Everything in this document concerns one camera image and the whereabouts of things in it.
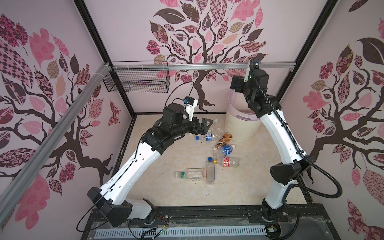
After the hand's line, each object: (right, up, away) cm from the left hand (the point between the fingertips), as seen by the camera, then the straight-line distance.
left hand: (204, 122), depth 65 cm
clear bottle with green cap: (-6, -31, +22) cm, 38 cm away
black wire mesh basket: (-41, +31, +30) cm, 60 cm away
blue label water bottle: (+14, -17, +27) cm, 34 cm away
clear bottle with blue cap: (+5, -9, +35) cm, 36 cm away
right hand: (+20, +23, +4) cm, 31 cm away
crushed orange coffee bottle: (+15, -11, +32) cm, 37 cm away
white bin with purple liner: (+23, +1, +20) cm, 30 cm away
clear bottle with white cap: (+15, -4, +42) cm, 45 cm away
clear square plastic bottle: (+5, -30, +24) cm, 38 cm away
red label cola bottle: (+16, -23, +22) cm, 36 cm away
